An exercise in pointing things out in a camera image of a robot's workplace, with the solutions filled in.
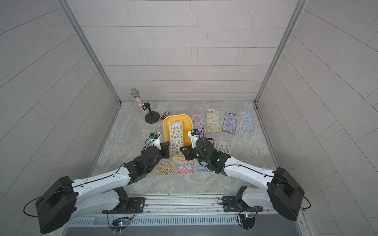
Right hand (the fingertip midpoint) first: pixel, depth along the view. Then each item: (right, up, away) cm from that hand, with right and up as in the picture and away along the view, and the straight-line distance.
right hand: (180, 150), depth 75 cm
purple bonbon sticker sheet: (+33, +12, +29) cm, 45 cm away
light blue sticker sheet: (+45, +13, +29) cm, 55 cm away
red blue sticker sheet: (+2, -12, +9) cm, 15 cm away
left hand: (-4, +3, +6) cm, 8 cm away
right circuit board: (+31, -30, -6) cm, 43 cm away
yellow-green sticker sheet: (+21, +14, +30) cm, 39 cm away
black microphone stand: (-24, +16, +30) cm, 42 cm away
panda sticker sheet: (-9, -11, +8) cm, 16 cm away
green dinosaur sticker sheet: (-2, +6, +3) cm, 7 cm away
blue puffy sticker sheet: (+12, -13, +8) cm, 19 cm away
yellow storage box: (+3, +12, +6) cm, 14 cm away
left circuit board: (-25, -29, -10) cm, 40 cm away
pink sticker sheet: (+10, +13, +29) cm, 34 cm away
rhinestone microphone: (-26, +31, +5) cm, 40 cm away
